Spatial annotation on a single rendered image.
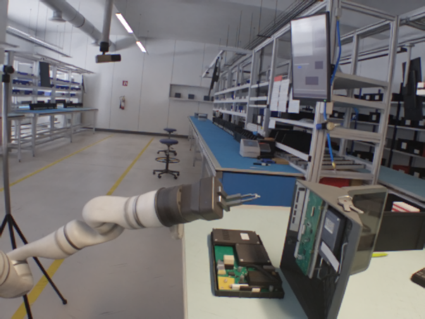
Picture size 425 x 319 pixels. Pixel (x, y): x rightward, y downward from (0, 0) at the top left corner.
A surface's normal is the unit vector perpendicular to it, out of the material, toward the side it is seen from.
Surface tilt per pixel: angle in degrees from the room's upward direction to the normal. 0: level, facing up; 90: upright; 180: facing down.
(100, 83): 90
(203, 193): 54
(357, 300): 0
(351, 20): 90
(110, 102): 90
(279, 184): 90
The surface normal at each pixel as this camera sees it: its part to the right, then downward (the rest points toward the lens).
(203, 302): 0.11, -0.98
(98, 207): -0.14, -0.66
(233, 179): 0.11, 0.18
